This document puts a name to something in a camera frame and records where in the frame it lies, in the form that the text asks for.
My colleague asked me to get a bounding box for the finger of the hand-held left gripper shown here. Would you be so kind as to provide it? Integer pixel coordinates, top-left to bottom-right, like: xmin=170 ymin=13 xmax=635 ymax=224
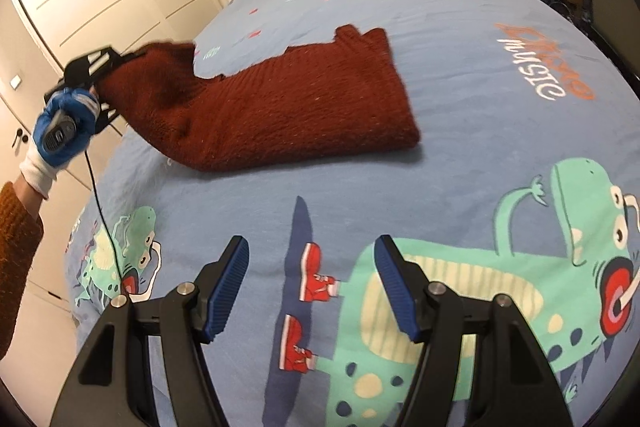
xmin=112 ymin=47 xmax=152 ymax=62
xmin=95 ymin=102 xmax=124 ymax=136

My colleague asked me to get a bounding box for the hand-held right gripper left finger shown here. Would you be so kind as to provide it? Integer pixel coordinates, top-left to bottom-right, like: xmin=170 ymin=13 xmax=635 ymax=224
xmin=57 ymin=235 xmax=251 ymax=427

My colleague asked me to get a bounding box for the black cable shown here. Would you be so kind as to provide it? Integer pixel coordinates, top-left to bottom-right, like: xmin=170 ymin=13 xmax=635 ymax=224
xmin=82 ymin=149 xmax=126 ymax=300

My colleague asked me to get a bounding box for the dark red knitted sweater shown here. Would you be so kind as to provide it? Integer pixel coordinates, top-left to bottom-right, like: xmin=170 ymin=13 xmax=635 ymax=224
xmin=97 ymin=24 xmax=421 ymax=172

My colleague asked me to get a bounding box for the person's left hand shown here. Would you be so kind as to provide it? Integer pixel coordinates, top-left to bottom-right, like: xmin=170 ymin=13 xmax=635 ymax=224
xmin=20 ymin=87 xmax=101 ymax=192

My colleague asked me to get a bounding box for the blue dinosaur printed bedsheet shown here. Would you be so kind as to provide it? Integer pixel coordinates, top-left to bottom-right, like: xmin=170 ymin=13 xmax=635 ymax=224
xmin=62 ymin=0 xmax=640 ymax=427

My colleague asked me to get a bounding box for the person's left forearm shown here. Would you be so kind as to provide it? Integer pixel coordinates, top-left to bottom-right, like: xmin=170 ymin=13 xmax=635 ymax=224
xmin=0 ymin=157 xmax=57 ymax=360

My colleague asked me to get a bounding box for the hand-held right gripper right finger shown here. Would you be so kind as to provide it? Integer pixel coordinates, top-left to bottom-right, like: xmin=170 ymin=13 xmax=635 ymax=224
xmin=373 ymin=234 xmax=576 ymax=427

